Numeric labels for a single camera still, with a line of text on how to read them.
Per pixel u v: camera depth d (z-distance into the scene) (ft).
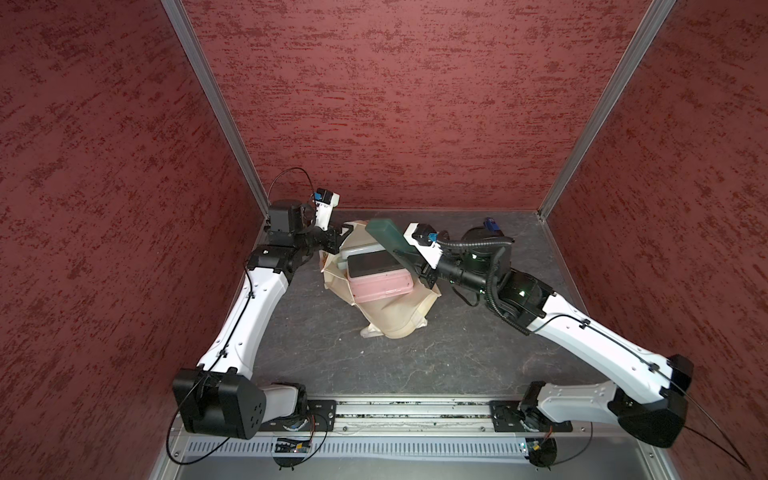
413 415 2.48
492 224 3.73
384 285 2.91
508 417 2.42
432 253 1.70
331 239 2.15
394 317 2.77
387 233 1.81
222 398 1.26
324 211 2.16
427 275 1.73
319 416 2.37
